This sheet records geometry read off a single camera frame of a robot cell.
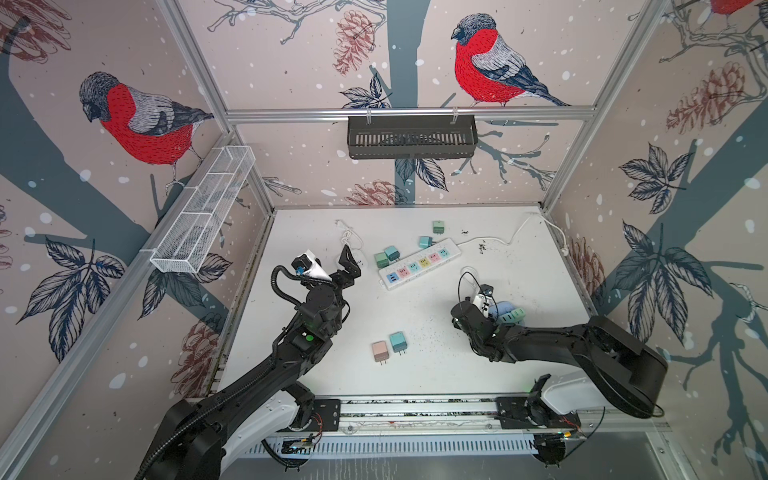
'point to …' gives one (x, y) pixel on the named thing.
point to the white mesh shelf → (194, 225)
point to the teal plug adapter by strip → (425, 241)
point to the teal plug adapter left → (392, 253)
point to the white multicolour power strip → (418, 263)
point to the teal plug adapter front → (398, 342)
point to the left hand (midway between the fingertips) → (334, 252)
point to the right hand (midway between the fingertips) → (460, 312)
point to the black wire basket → (412, 137)
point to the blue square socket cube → (503, 307)
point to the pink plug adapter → (380, 352)
